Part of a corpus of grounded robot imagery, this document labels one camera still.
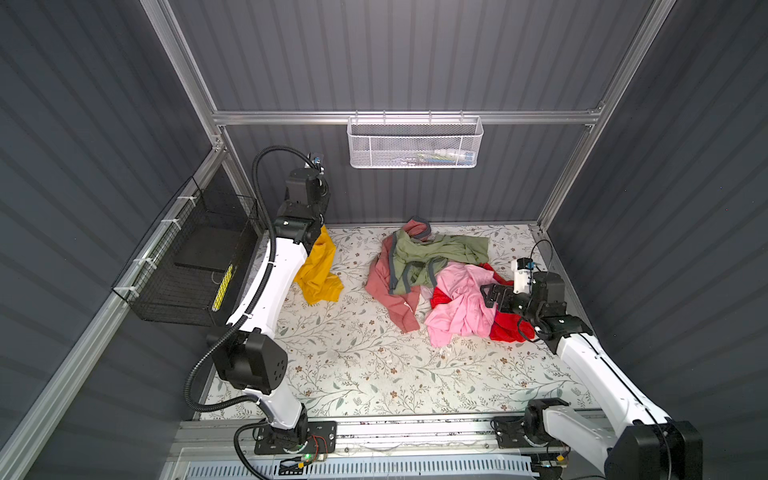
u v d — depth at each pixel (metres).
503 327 0.87
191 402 0.41
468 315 0.87
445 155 0.92
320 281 0.99
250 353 0.43
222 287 0.69
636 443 0.39
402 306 0.94
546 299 0.62
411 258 1.02
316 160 0.64
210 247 0.75
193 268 0.72
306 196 0.56
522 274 0.74
